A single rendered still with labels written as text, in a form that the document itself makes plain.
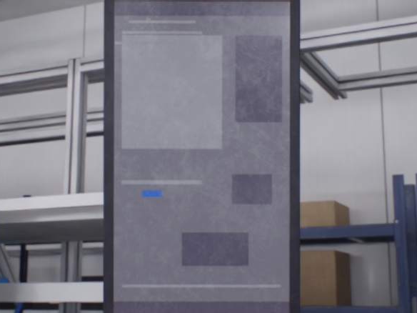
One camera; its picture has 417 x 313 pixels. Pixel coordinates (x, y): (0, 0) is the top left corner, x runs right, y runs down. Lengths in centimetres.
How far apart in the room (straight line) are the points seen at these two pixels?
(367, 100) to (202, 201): 381
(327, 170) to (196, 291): 376
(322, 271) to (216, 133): 322
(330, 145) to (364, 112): 30
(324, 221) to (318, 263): 24
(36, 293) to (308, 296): 285
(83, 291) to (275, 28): 71
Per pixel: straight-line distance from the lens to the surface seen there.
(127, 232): 110
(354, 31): 201
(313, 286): 429
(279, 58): 111
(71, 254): 214
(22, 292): 164
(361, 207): 474
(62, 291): 158
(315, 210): 433
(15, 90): 247
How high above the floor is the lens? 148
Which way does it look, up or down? 11 degrees up
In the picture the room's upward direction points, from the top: straight up
